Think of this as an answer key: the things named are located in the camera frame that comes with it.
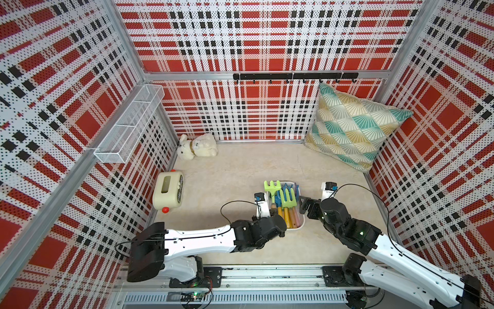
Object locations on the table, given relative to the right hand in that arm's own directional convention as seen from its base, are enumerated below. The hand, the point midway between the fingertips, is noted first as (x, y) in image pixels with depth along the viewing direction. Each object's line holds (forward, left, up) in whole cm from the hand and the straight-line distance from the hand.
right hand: (311, 199), depth 77 cm
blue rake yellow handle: (+4, +12, -10) cm, 17 cm away
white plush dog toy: (+37, +53, -6) cm, 64 cm away
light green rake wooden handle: (+5, +15, 0) cm, 16 cm away
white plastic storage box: (+12, +6, -9) cm, 17 cm away
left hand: (-4, +13, -3) cm, 14 cm away
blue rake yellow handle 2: (+13, +9, -11) cm, 19 cm away
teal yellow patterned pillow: (+33, -23, +8) cm, 41 cm away
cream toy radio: (+9, +64, -7) cm, 65 cm away
